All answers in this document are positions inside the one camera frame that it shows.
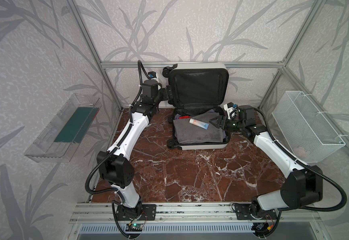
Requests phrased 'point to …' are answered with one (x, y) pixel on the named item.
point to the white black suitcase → (197, 93)
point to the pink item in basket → (299, 151)
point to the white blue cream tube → (202, 124)
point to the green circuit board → (134, 227)
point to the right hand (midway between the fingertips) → (213, 117)
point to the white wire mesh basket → (310, 136)
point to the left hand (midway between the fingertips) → (167, 82)
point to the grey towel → (185, 132)
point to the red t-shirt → (184, 117)
